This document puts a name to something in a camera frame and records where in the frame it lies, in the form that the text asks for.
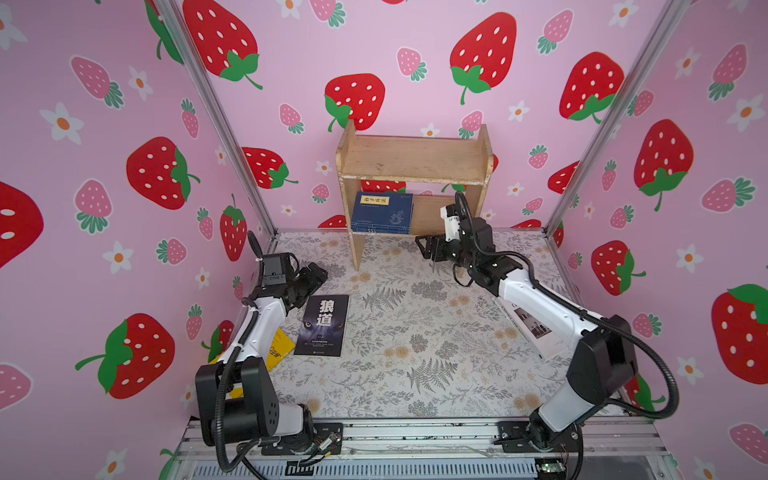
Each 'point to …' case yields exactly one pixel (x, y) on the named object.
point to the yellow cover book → (280, 346)
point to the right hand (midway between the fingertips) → (423, 237)
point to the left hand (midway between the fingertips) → (319, 277)
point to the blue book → (383, 213)
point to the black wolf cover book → (323, 325)
